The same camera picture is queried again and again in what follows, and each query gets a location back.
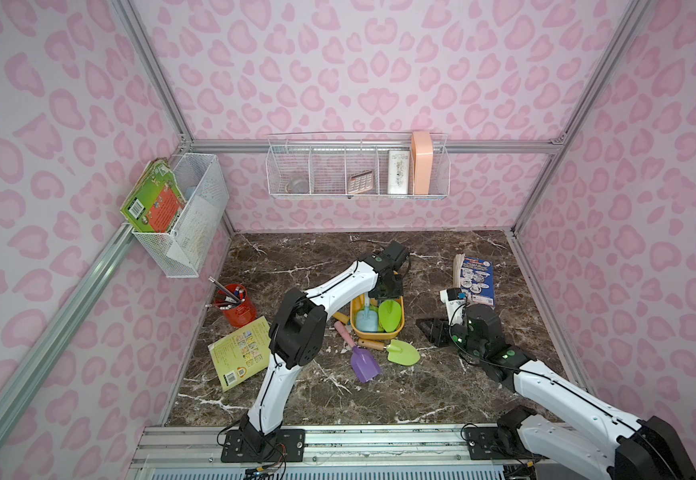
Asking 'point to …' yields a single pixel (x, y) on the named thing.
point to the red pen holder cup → (239, 310)
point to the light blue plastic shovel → (367, 319)
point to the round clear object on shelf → (297, 185)
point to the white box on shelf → (398, 171)
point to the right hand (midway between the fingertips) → (419, 321)
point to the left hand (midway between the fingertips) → (397, 290)
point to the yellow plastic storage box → (358, 305)
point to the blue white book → (477, 281)
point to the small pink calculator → (360, 182)
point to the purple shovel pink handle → (364, 362)
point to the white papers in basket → (194, 234)
